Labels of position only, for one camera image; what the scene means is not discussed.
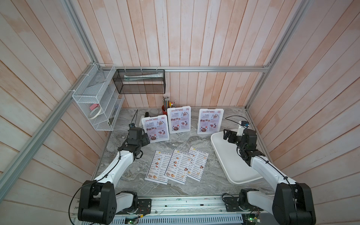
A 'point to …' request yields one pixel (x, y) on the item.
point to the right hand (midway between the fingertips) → (230, 129)
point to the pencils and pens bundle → (167, 104)
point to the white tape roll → (94, 113)
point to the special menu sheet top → (157, 128)
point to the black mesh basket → (140, 81)
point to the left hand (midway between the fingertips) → (141, 139)
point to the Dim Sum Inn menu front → (198, 164)
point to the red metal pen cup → (164, 111)
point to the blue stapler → (146, 114)
